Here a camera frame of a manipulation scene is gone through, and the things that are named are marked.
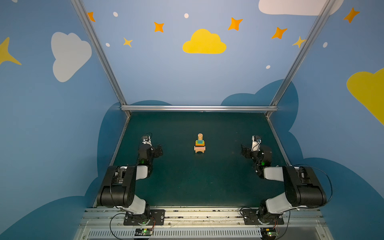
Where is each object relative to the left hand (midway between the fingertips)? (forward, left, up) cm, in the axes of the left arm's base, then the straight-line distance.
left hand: (154, 145), depth 95 cm
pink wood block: (-1, -29, -1) cm, 29 cm away
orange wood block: (-1, -29, +2) cm, 29 cm away
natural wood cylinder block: (+1, -29, +9) cm, 30 cm away
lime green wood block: (0, -27, +3) cm, 28 cm away
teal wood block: (0, -29, +5) cm, 30 cm away
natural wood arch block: (-1, -32, -5) cm, 32 cm away
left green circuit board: (-45, -2, -6) cm, 46 cm away
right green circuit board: (-45, -64, -6) cm, 79 cm away
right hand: (+2, -62, +2) cm, 62 cm away
